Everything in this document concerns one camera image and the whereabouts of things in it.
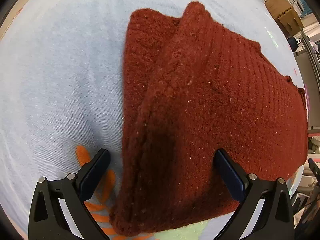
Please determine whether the brown cardboard box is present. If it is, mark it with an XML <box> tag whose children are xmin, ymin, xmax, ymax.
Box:
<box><xmin>265</xmin><ymin>0</ymin><xmax>303</xmax><ymax>38</ymax></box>

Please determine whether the light blue patterned blanket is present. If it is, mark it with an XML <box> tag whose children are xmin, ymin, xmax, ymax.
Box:
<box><xmin>1</xmin><ymin>0</ymin><xmax>304</xmax><ymax>238</ymax></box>

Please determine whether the dark red knitted sweater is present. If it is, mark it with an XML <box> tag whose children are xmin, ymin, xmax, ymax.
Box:
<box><xmin>110</xmin><ymin>2</ymin><xmax>308</xmax><ymax>237</ymax></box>

